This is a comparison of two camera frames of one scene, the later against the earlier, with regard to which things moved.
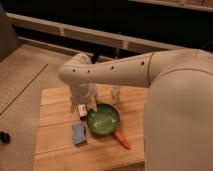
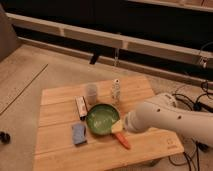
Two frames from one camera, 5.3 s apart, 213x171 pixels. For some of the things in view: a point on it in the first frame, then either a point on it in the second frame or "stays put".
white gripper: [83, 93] → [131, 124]
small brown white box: [82, 110] stays put
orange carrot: [122, 139] stays put
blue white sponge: [79, 132] stays put
